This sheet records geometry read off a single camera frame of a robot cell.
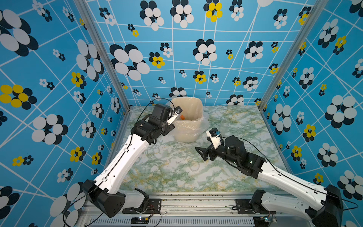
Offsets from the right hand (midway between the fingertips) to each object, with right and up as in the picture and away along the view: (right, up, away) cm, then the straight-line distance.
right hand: (204, 142), depth 72 cm
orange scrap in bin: (-12, +13, +27) cm, 33 cm away
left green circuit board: (-34, -41, +1) cm, 53 cm away
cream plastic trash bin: (-8, -2, +26) cm, 28 cm away
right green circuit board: (+28, -39, -1) cm, 49 cm away
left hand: (-20, +13, +2) cm, 24 cm away
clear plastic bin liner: (-6, +11, +5) cm, 13 cm away
